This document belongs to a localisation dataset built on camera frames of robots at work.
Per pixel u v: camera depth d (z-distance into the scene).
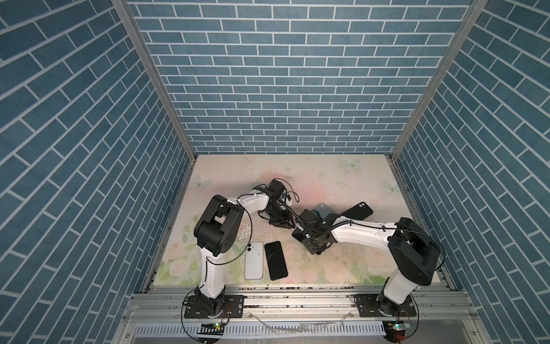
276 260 0.89
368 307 0.73
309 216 0.71
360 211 1.00
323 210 0.99
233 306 0.74
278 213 0.84
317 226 0.67
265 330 0.71
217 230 0.52
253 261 0.85
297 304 0.76
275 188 0.81
